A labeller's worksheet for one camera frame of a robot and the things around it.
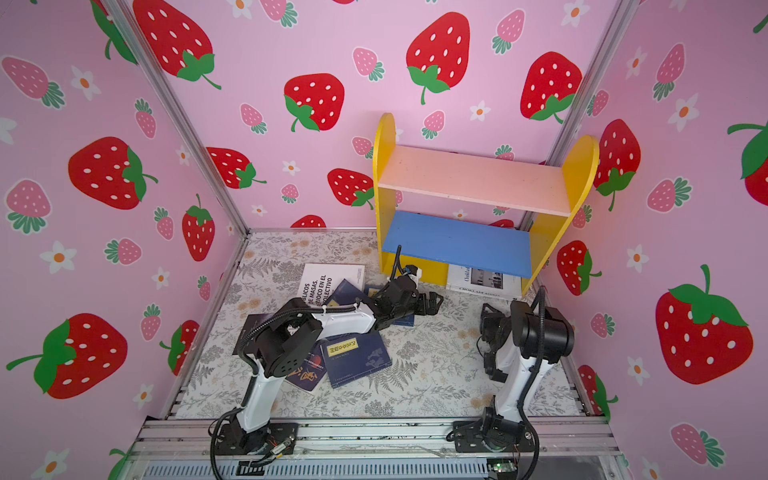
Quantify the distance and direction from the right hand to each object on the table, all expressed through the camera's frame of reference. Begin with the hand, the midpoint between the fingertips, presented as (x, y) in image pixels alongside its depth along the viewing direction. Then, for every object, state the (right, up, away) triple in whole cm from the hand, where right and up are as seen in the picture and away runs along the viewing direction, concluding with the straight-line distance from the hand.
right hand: (483, 305), depth 95 cm
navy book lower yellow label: (-42, -14, -9) cm, 45 cm away
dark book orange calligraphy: (-53, -17, -12) cm, 57 cm away
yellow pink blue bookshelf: (-13, +35, +21) cm, 43 cm away
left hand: (-16, +3, -4) cm, 17 cm away
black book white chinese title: (-76, -6, -1) cm, 76 cm away
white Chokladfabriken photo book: (+2, +7, +5) cm, 9 cm away
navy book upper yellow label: (-45, +4, 0) cm, 45 cm away
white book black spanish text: (-55, +7, +6) cm, 56 cm away
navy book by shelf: (-26, -2, -14) cm, 30 cm away
